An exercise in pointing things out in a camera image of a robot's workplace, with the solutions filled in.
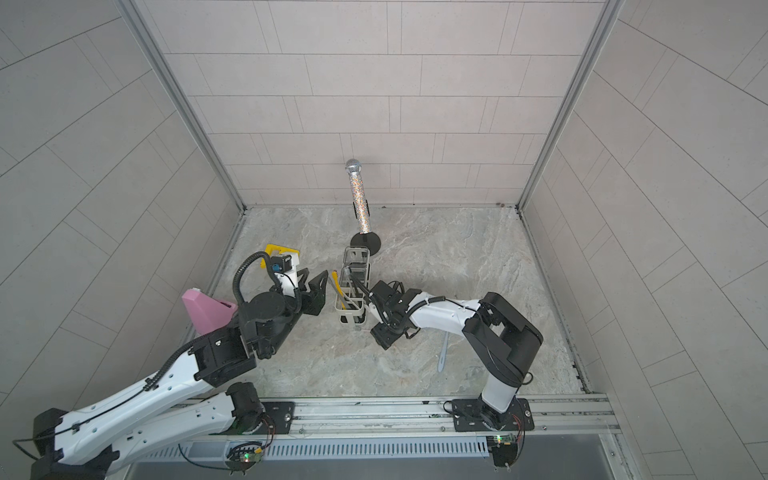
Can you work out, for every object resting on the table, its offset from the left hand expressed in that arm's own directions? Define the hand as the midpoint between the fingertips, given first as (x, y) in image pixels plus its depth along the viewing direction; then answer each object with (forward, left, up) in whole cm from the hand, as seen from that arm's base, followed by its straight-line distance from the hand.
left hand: (327, 271), depth 68 cm
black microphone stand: (+28, -6, -24) cm, 37 cm away
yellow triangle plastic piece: (+24, +26, -25) cm, 43 cm away
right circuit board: (-31, -41, -26) cm, 58 cm away
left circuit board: (-33, +17, -25) cm, 45 cm away
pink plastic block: (-5, +31, -13) cm, 34 cm away
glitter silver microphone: (+33, -3, +4) cm, 33 cm away
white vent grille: (-31, -2, -26) cm, 41 cm away
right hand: (-4, -13, -28) cm, 31 cm away
